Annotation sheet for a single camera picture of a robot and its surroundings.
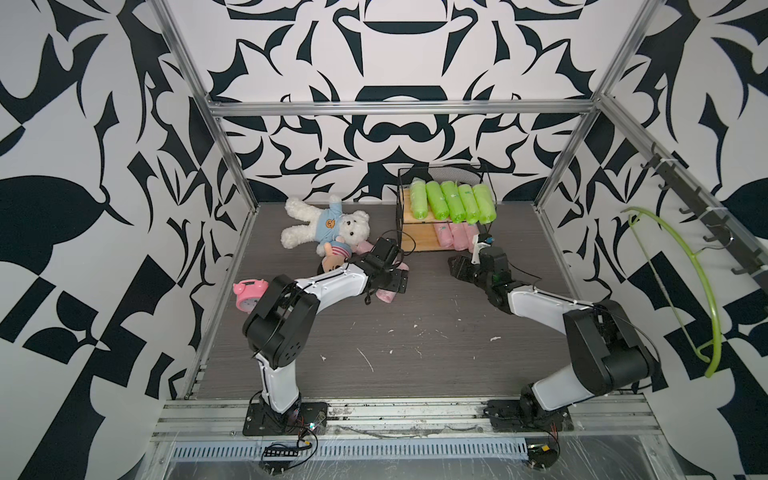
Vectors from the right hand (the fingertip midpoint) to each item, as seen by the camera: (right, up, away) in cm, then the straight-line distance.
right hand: (456, 256), depth 93 cm
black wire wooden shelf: (-10, +7, +17) cm, 21 cm away
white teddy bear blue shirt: (-43, +9, +9) cm, 45 cm away
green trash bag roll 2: (+4, +16, -1) cm, 16 cm away
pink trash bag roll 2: (-1, +7, +12) cm, 14 cm away
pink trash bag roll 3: (+4, +6, +12) cm, 14 cm away
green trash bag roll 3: (0, +14, -2) cm, 14 cm away
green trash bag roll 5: (-11, +18, +1) cm, 21 cm away
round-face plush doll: (-37, 0, +3) cm, 37 cm away
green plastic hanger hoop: (+41, -17, -33) cm, 56 cm away
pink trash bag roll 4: (+9, +8, +13) cm, 18 cm away
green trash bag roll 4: (-5, +17, 0) cm, 18 cm away
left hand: (-19, -5, +1) cm, 20 cm away
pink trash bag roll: (-21, -12, -2) cm, 25 cm away
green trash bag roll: (+9, +16, -1) cm, 19 cm away
